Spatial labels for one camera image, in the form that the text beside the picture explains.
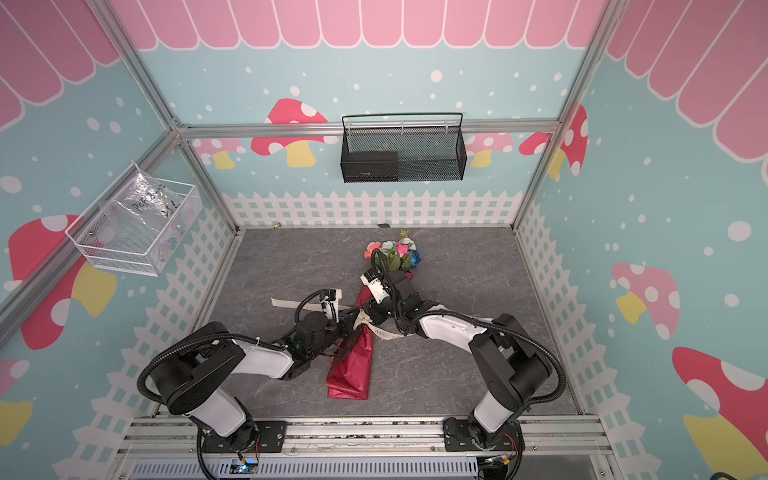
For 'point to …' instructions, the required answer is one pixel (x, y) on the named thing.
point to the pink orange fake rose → (370, 248)
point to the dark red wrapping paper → (351, 364)
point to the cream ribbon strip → (362, 318)
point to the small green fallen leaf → (383, 225)
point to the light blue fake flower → (391, 256)
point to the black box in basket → (371, 166)
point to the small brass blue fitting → (277, 225)
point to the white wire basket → (140, 230)
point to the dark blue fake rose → (416, 260)
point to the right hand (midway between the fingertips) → (363, 302)
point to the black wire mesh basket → (402, 155)
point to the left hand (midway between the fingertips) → (360, 315)
